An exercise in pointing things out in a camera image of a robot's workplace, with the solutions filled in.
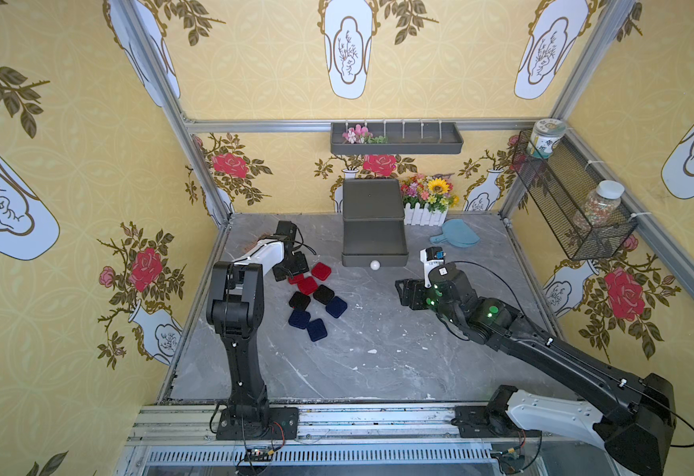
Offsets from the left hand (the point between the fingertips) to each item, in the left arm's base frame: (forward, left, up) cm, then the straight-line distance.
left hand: (285, 270), depth 102 cm
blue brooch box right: (-14, -18, -1) cm, 22 cm away
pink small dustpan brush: (-7, 0, +26) cm, 27 cm away
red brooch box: (-4, -4, 0) cm, 5 cm away
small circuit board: (-52, +2, -5) cm, 52 cm away
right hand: (-17, -38, +20) cm, 46 cm away
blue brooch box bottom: (-21, -11, -2) cm, 24 cm away
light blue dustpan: (+17, -65, -1) cm, 67 cm away
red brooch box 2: (-1, -12, 0) cm, 12 cm away
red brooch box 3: (-6, -8, -2) cm, 10 cm away
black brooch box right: (-10, -13, -1) cm, 16 cm away
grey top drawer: (0, -30, +14) cm, 33 cm away
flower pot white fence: (+20, -50, +13) cm, 56 cm away
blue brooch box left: (-18, -6, -1) cm, 19 cm away
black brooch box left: (-11, -6, -1) cm, 13 cm away
